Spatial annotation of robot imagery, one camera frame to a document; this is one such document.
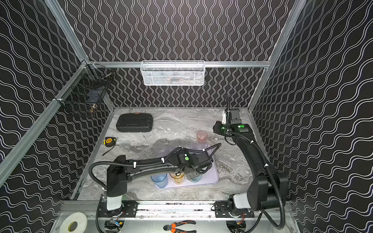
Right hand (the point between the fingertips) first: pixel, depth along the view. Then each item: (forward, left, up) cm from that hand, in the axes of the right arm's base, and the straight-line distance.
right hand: (217, 126), depth 84 cm
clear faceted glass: (-6, +34, -18) cm, 39 cm away
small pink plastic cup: (+4, +7, -15) cm, 18 cm away
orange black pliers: (-47, +23, -19) cm, 56 cm away
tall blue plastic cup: (-25, +33, -19) cm, 45 cm away
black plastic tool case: (+12, +55, -11) cm, 57 cm away
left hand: (-20, +13, -9) cm, 26 cm away
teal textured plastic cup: (-24, +12, -19) cm, 33 cm away
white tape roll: (-45, +71, -19) cm, 87 cm away
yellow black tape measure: (-1, +70, -16) cm, 72 cm away
